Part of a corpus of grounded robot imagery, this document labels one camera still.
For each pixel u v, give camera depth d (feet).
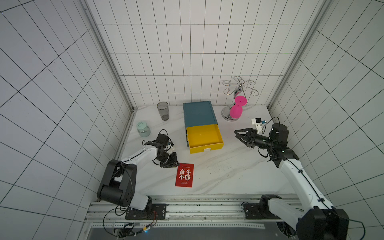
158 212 2.38
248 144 2.26
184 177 2.75
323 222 1.25
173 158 2.54
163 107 3.40
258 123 2.29
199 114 2.87
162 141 2.39
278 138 1.90
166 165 2.55
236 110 3.14
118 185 1.40
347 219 1.22
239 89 3.09
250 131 2.18
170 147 2.56
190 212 2.45
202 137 2.75
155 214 2.34
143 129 3.20
